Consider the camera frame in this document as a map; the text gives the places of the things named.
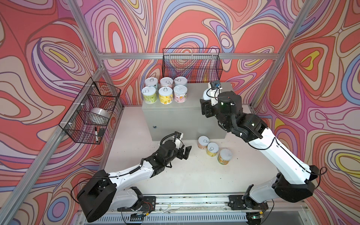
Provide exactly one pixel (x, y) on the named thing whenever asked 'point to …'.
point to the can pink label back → (203, 141)
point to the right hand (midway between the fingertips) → (209, 101)
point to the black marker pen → (96, 134)
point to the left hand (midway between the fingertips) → (186, 143)
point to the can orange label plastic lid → (224, 156)
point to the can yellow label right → (212, 149)
